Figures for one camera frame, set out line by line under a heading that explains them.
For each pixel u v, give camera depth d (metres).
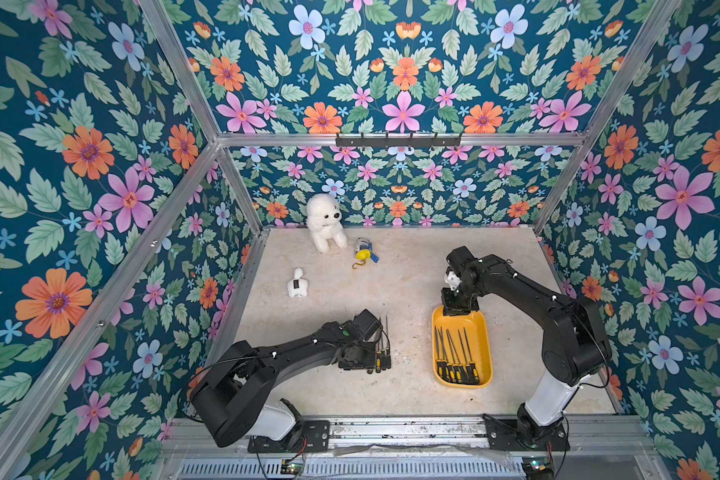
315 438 0.73
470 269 0.68
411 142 0.93
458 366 0.84
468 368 0.84
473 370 0.84
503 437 0.73
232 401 0.42
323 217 1.01
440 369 0.84
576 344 0.47
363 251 1.08
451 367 0.84
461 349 0.88
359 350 0.65
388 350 0.87
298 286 0.99
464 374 0.82
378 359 0.86
